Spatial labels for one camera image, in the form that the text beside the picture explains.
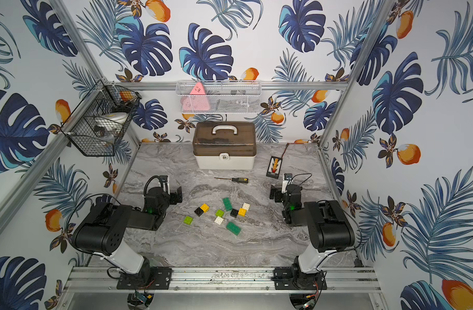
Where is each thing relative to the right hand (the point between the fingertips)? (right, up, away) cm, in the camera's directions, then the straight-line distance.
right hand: (283, 185), depth 97 cm
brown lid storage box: (-30, +20, -2) cm, 36 cm away
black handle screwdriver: (-22, +2, +4) cm, 22 cm away
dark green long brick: (-28, -9, -2) cm, 30 cm away
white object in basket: (-75, +29, -17) cm, 82 cm away
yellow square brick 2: (-21, -12, -6) cm, 25 cm away
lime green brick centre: (-31, -13, -6) cm, 34 cm away
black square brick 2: (-25, -12, -7) cm, 28 cm away
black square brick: (-42, -12, -6) cm, 44 cm away
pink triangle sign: (-42, +40, -7) cm, 58 cm away
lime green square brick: (-46, -15, -9) cm, 49 cm away
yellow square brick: (-39, -11, -4) cm, 40 cm away
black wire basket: (-85, +27, -12) cm, 90 cm away
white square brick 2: (-19, -10, -4) cm, 22 cm away
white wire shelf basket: (-32, +43, -4) cm, 54 cm away
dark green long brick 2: (-24, -18, -11) cm, 32 cm away
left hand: (-56, 0, -2) cm, 56 cm away
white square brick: (-32, -15, -9) cm, 36 cm away
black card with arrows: (-3, +9, +11) cm, 14 cm away
